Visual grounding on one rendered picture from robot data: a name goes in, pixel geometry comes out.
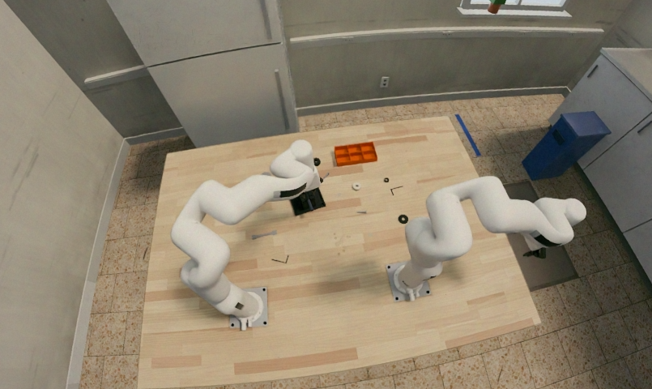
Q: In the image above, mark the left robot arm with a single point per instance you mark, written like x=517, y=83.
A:
x=209, y=252

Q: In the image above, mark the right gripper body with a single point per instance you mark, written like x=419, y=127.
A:
x=531, y=245

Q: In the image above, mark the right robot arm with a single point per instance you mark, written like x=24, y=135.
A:
x=452, y=236

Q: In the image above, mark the orange compartment tray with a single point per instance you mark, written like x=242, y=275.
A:
x=353, y=157

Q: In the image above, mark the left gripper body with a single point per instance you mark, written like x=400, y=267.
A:
x=316, y=181

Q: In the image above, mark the black flat plate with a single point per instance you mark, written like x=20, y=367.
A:
x=300, y=205

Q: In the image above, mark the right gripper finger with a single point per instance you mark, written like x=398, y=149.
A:
x=536, y=253

